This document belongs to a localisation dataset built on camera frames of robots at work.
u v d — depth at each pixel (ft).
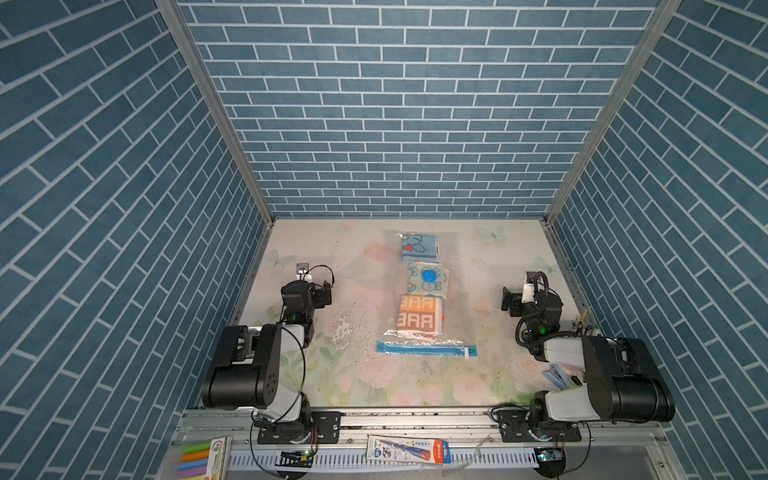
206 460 2.23
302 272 2.64
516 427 2.43
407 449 2.28
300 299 2.36
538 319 2.33
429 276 3.27
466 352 2.81
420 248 3.55
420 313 2.99
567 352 2.07
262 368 1.46
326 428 2.43
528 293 2.70
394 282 3.36
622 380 1.45
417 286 3.24
